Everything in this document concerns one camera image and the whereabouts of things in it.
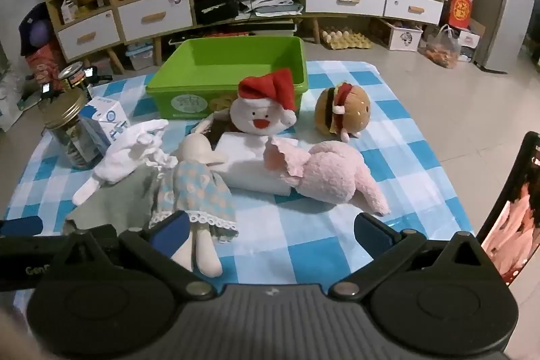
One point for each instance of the blue and white checked blanket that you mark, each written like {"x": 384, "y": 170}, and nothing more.
{"x": 295, "y": 233}

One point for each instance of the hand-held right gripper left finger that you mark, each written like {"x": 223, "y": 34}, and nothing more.
{"x": 171, "y": 234}

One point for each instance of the metal can with dark label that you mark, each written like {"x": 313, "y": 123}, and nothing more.
{"x": 74, "y": 79}

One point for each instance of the green plastic storage bin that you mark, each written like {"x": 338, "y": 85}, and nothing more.
{"x": 202, "y": 60}

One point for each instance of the red snack bag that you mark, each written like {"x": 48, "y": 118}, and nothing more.
{"x": 42, "y": 64}

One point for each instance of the glass jar with gold lid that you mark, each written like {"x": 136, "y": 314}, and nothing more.
{"x": 71, "y": 140}

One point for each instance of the yellow egg tray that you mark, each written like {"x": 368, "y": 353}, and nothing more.
{"x": 346, "y": 39}

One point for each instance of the blue and white tissue box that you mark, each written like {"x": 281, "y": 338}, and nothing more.
{"x": 107, "y": 117}

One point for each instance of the pile of papers and cloths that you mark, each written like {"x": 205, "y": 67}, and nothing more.
{"x": 270, "y": 3}

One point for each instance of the grey-green cloth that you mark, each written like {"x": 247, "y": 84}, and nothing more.
{"x": 122, "y": 204}

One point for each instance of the burger plush toy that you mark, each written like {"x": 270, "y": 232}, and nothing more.
{"x": 354, "y": 107}

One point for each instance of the red gift box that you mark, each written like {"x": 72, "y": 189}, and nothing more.
{"x": 463, "y": 3}

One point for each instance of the white foam block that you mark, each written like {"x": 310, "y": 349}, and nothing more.
{"x": 244, "y": 166}

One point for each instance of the plastic bag of oranges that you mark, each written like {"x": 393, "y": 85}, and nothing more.
{"x": 441, "y": 50}

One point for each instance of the snowman plush with red hat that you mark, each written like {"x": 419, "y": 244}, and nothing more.
{"x": 257, "y": 111}

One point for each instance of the black smartphone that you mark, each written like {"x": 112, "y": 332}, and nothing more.
{"x": 519, "y": 216}

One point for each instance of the white printed storage box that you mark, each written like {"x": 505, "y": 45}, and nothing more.
{"x": 403, "y": 37}

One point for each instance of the white plastic bag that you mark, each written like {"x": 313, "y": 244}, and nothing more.
{"x": 8, "y": 102}

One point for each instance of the open cardboard box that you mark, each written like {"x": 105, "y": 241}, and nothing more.
{"x": 470, "y": 39}

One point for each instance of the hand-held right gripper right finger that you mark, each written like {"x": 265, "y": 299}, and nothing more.
{"x": 370, "y": 232}

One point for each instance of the pink plush bunny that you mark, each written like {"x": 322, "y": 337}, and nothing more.
{"x": 329, "y": 170}

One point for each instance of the black box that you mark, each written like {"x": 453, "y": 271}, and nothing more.
{"x": 215, "y": 5}

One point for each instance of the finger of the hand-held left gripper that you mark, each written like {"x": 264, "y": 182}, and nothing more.
{"x": 21, "y": 226}

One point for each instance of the rabbit doll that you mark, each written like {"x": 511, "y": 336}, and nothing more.
{"x": 194, "y": 183}

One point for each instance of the white plush toy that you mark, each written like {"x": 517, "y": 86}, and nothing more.
{"x": 126, "y": 153}

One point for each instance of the purple ball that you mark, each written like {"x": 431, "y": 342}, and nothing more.
{"x": 40, "y": 35}

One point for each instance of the clear box with blue lid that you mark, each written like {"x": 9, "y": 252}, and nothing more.
{"x": 139, "y": 56}

